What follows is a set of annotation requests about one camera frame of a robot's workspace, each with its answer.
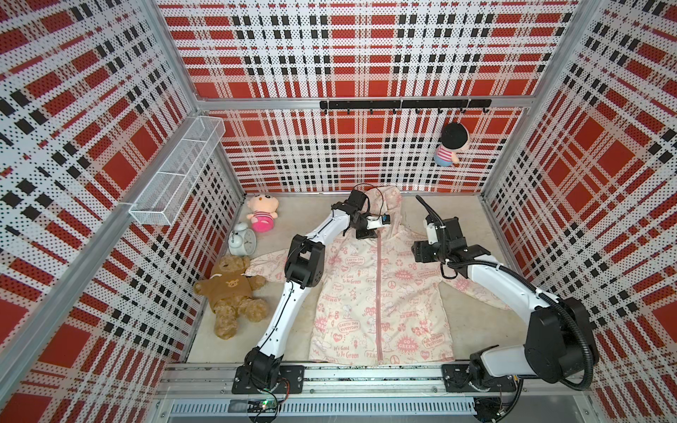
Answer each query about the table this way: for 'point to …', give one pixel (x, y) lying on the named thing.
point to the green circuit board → (271, 405)
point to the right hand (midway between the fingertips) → (425, 246)
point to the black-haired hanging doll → (453, 137)
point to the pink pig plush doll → (263, 212)
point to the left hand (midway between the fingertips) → (377, 227)
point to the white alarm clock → (241, 241)
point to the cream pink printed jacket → (377, 302)
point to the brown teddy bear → (229, 290)
